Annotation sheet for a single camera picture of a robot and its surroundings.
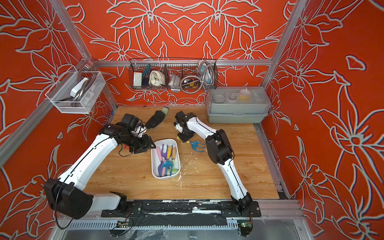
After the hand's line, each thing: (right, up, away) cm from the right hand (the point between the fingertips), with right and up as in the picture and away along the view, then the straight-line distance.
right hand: (182, 138), depth 98 cm
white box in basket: (-27, +38, -8) cm, 48 cm away
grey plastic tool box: (+39, +23, +4) cm, 46 cm away
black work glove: (-19, +14, +12) cm, 27 cm away
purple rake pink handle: (-15, -7, -6) cm, 17 cm away
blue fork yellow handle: (-8, -12, -12) cm, 19 cm away
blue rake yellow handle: (+9, -4, 0) cm, 10 cm away
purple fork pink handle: (-10, -9, -8) cm, 16 cm away
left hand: (-14, -1, -22) cm, 26 cm away
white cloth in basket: (-15, +38, -8) cm, 42 cm away
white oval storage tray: (-16, -12, -9) cm, 22 cm away
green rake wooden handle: (-4, -16, -14) cm, 22 cm away
